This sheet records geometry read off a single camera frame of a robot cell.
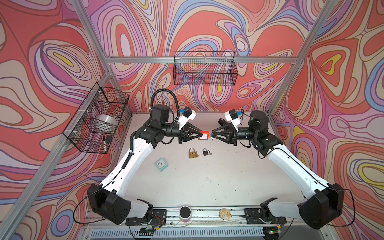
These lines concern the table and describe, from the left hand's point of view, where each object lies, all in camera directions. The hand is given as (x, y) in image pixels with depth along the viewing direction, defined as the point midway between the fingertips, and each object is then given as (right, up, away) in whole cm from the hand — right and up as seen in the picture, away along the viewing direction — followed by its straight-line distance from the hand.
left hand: (200, 133), depth 64 cm
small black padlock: (+5, -15, +32) cm, 35 cm away
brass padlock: (-4, -15, +31) cm, 35 cm away
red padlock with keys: (+2, -1, 0) cm, 2 cm away
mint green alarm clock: (-23, -20, +26) cm, 40 cm away
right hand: (+6, -2, +2) cm, 7 cm away
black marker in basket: (-46, -6, +8) cm, 47 cm away
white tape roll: (-45, +4, +6) cm, 46 cm away
